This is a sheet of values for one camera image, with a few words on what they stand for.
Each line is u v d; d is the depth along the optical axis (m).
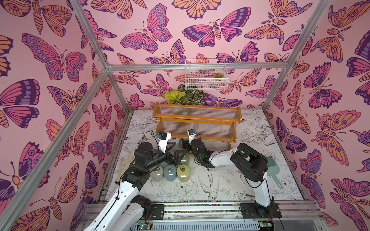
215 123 1.11
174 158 0.62
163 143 0.61
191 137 0.82
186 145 0.84
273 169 0.90
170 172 0.80
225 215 0.73
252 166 0.52
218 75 0.92
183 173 0.79
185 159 0.85
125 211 0.58
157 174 0.80
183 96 0.99
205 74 0.95
